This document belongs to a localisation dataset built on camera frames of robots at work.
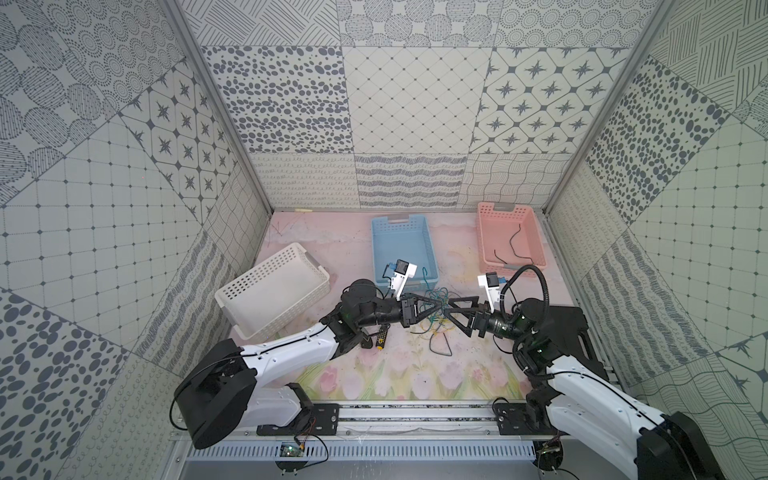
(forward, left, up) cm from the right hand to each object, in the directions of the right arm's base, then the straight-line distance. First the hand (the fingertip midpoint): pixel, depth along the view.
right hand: (447, 310), depth 73 cm
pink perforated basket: (+39, -29, -18) cm, 52 cm away
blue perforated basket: (+37, +9, -18) cm, 42 cm away
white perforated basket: (+13, +53, -17) cm, 57 cm away
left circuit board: (-28, +38, -20) cm, 51 cm away
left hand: (-6, +1, +8) cm, 10 cm away
